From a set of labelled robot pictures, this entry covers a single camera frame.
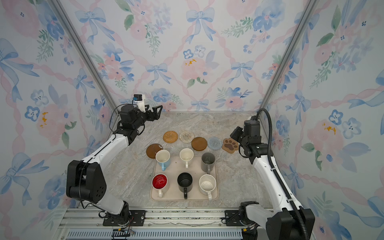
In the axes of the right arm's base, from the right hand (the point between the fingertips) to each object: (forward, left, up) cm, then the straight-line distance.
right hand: (235, 129), depth 79 cm
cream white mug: (-5, +27, -20) cm, 33 cm away
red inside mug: (-21, +41, -22) cm, 51 cm away
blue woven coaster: (+7, +8, -25) cm, 27 cm away
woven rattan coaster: (+12, +39, -24) cm, 47 cm away
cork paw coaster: (+5, -2, -24) cm, 24 cm away
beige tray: (-13, +33, -22) cm, 42 cm away
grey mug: (-9, +14, -19) cm, 25 cm away
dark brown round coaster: (0, +50, -23) cm, 55 cm away
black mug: (-21, +27, -23) cm, 41 cm away
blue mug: (-6, +41, -21) cm, 47 cm away
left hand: (+12, +43, +7) cm, 45 cm away
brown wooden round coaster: (+7, +19, -25) cm, 32 cm away
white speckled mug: (-21, +14, -23) cm, 34 cm away
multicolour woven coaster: (+12, +28, -24) cm, 39 cm away
